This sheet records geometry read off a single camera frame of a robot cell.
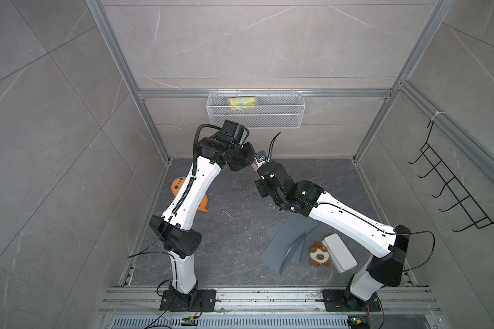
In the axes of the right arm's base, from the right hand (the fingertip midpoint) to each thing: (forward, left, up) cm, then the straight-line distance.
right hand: (266, 173), depth 73 cm
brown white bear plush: (-20, -21, -28) cm, 40 cm away
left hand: (+5, +3, +4) cm, 7 cm away
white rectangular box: (-22, -29, -25) cm, 44 cm away
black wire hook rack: (-20, -61, +2) cm, 64 cm away
